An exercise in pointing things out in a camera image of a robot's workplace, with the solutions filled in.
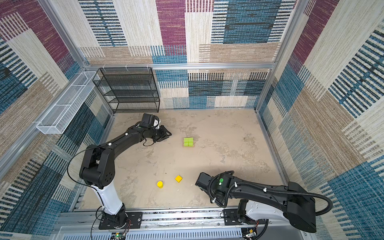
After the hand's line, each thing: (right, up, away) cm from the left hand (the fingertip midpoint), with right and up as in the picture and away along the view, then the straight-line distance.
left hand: (171, 132), depth 92 cm
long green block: (+9, -8, +7) cm, 13 cm away
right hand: (+21, -32, -15) cm, 41 cm away
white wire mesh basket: (-51, +6, -22) cm, 55 cm away
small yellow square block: (+5, -26, -7) cm, 27 cm away
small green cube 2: (+11, -5, +7) cm, 14 cm away
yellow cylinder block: (-5, -28, -10) cm, 30 cm away
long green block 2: (+12, -8, +6) cm, 15 cm away
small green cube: (+9, -6, +7) cm, 13 cm away
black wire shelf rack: (-33, +29, +17) cm, 47 cm away
